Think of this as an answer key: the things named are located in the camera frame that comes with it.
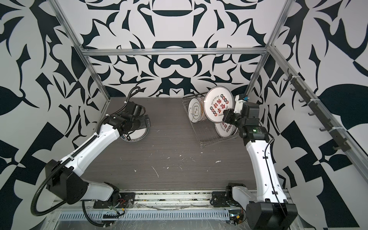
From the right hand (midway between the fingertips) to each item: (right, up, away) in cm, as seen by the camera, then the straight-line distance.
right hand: (224, 109), depth 73 cm
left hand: (-44, -6, +8) cm, 45 cm away
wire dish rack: (-6, -15, +26) cm, 30 cm away
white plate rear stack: (+6, -13, +21) cm, 25 cm away
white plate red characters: (-3, +5, +5) cm, 8 cm away
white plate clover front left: (-13, 0, +28) cm, 30 cm away
